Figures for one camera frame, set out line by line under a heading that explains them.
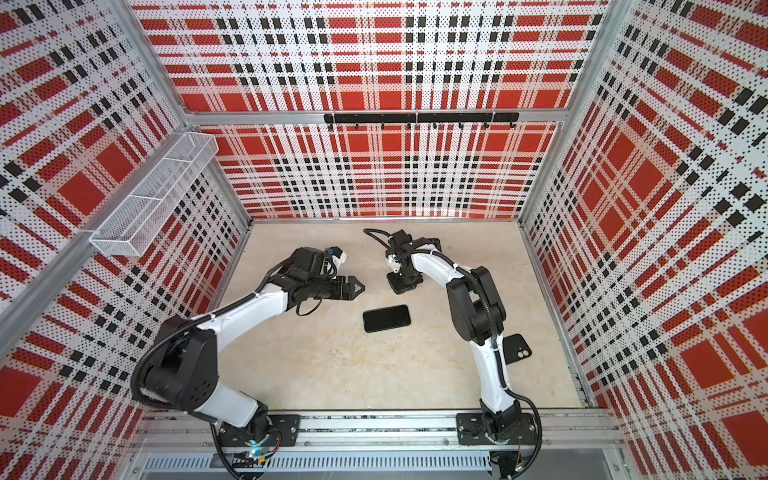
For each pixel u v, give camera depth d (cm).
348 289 80
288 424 76
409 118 89
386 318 95
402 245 75
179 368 44
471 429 73
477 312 56
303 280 69
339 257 82
